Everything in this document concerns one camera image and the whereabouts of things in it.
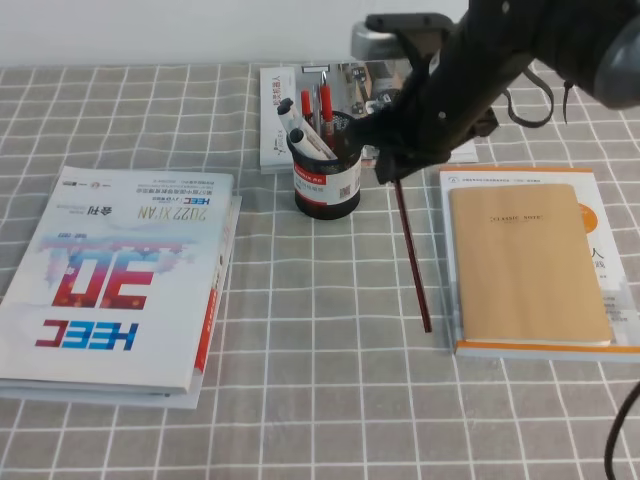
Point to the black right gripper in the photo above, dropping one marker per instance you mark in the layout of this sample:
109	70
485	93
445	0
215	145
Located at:
439	107

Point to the red black striped pencil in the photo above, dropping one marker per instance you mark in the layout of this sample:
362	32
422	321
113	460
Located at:
413	261

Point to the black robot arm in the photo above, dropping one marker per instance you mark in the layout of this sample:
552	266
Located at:
593	45

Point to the black mesh pen holder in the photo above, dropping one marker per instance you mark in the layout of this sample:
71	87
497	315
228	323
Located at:
328	189

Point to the red gel pen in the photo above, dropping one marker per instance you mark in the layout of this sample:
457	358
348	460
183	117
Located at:
326	108
306	106

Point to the white marker black cap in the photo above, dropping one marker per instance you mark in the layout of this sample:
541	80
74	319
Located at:
307	148
290	118

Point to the tan classic note notebook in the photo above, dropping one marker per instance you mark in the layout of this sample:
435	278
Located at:
524	268

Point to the grey white grid tablecloth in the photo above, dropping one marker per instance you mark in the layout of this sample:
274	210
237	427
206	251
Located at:
319	367

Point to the white orange textbook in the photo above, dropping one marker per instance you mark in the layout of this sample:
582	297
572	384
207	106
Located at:
617	295

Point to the white HEEC magazine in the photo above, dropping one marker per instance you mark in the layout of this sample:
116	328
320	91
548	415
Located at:
115	286

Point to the white book under magazine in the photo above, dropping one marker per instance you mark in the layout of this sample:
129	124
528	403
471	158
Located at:
180	401

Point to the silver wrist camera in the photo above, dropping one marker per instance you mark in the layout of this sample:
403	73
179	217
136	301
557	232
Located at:
380	37

